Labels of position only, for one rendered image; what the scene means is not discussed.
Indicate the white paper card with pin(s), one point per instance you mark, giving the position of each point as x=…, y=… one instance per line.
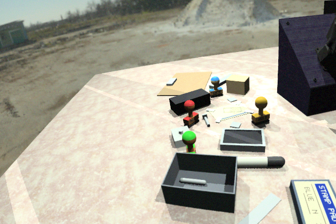
x=229, y=111

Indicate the red-handled rubber stamp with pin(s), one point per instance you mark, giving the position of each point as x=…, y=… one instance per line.
x=192, y=117

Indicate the yellow rubber stamp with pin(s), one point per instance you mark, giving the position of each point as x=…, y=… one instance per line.
x=262, y=116

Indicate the tan cardboard box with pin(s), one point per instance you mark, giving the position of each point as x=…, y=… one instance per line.
x=238, y=84

